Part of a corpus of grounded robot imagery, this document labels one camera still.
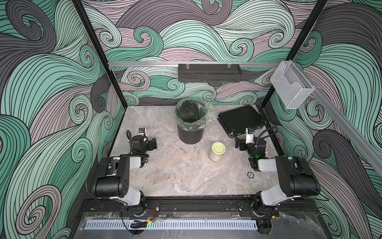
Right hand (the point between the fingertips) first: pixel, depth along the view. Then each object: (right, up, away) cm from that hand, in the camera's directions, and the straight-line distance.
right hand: (242, 136), depth 93 cm
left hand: (-62, -1, +1) cm, 62 cm away
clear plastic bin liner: (-32, +15, +7) cm, 36 cm away
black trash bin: (-33, -1, +7) cm, 34 cm away
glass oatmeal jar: (-19, -11, -9) cm, 24 cm away
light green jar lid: (-18, -5, -11) cm, 22 cm away
